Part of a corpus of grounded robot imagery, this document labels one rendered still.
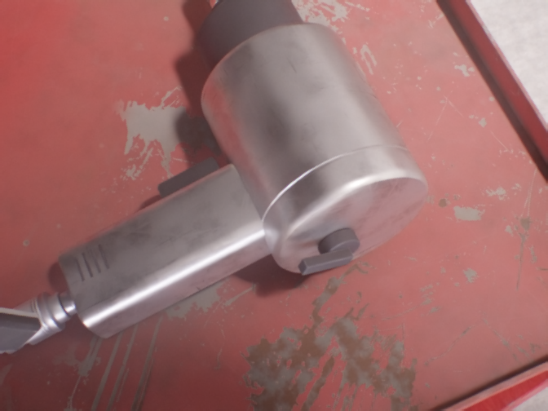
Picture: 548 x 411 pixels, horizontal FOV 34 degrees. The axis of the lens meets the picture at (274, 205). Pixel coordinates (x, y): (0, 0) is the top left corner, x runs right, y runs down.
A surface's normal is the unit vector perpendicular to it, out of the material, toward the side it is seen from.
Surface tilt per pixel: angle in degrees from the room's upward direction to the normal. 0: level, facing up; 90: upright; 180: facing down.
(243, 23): 15
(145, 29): 0
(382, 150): 32
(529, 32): 0
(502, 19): 0
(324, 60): 27
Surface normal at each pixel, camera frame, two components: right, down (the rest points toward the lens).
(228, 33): -0.51, -0.20
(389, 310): 0.00, -0.37
